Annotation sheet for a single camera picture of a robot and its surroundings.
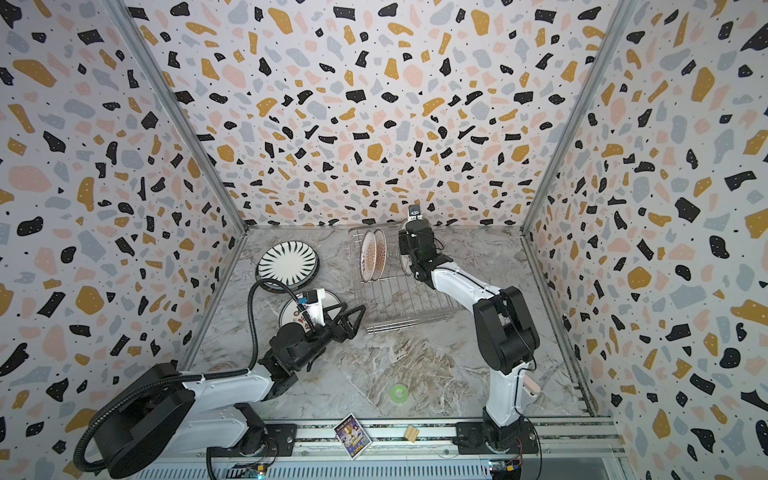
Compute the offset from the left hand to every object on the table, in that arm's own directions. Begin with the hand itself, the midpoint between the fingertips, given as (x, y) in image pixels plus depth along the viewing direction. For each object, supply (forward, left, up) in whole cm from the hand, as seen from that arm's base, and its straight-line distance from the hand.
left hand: (357, 304), depth 77 cm
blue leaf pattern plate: (+27, +27, -17) cm, 42 cm away
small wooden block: (-26, -14, -18) cm, 35 cm away
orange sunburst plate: (+8, +24, -19) cm, 32 cm away
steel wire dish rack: (+13, -10, -20) cm, 25 cm away
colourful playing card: (-27, +1, -17) cm, 32 cm away
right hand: (+27, -14, +3) cm, 30 cm away
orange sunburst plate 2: (+20, -6, -4) cm, 21 cm away
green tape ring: (-17, -11, -20) cm, 28 cm away
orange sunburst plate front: (+26, -1, -13) cm, 29 cm away
